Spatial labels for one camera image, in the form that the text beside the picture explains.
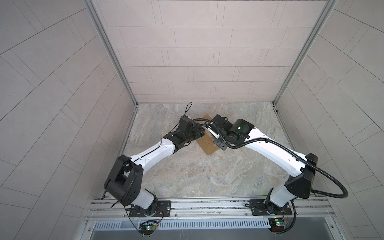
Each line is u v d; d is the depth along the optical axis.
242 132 0.48
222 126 0.54
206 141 0.78
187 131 0.66
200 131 0.75
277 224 0.68
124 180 0.42
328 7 0.71
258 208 0.71
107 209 0.71
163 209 0.71
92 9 0.71
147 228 0.64
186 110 1.14
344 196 0.38
